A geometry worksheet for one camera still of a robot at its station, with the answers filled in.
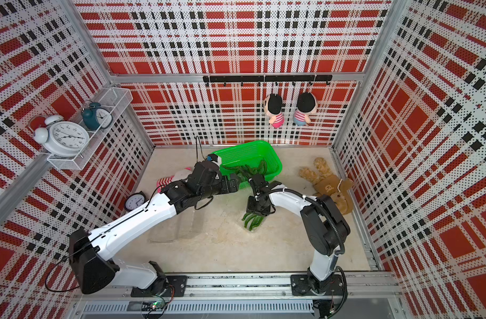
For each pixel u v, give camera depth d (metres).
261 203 0.77
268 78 0.89
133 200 0.96
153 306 0.69
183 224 0.89
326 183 0.96
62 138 0.62
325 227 0.47
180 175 0.99
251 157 1.14
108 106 0.77
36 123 0.60
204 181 0.57
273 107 0.95
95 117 0.72
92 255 0.39
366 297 0.75
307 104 0.91
